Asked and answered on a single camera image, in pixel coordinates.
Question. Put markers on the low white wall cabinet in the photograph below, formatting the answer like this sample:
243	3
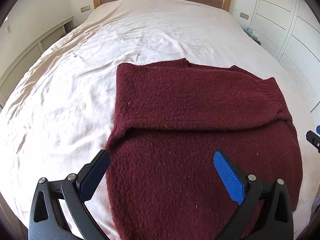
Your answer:
24	61

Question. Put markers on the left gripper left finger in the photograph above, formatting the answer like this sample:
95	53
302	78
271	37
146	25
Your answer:
47	220

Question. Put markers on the items on nightstand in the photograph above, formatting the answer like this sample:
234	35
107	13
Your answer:
250	31

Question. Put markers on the dark red knit sweater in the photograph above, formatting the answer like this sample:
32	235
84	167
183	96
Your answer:
170	119

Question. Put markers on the wooden nightstand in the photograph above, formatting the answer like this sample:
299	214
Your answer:
256	40

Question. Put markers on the wall switch plate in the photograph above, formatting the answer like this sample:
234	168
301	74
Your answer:
243	15
85	8

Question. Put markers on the left wall switch plate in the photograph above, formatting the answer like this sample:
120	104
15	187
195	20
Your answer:
85	8

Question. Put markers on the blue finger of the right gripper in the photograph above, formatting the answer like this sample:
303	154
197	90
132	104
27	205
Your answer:
314	138

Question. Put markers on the white bed sheet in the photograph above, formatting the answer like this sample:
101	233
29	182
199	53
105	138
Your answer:
62	111

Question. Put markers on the right wall switch plate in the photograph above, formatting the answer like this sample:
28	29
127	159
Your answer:
243	15

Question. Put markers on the white sliding wardrobe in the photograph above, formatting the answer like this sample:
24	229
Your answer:
289	31

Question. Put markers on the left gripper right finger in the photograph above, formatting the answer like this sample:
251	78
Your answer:
275	220

